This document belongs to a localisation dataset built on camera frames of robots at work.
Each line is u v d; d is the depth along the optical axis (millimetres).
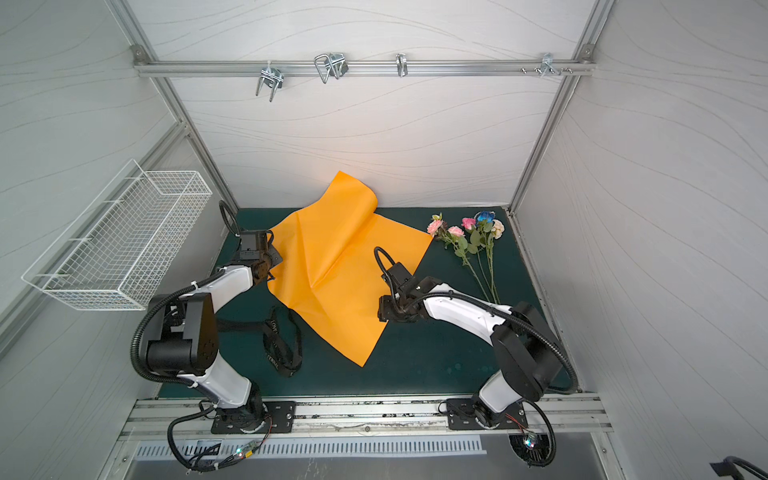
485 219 1067
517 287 989
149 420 751
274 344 859
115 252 678
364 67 780
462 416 734
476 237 1097
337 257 1035
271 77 791
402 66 780
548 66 763
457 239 1086
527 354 440
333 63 763
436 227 1099
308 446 703
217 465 653
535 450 722
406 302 615
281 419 736
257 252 734
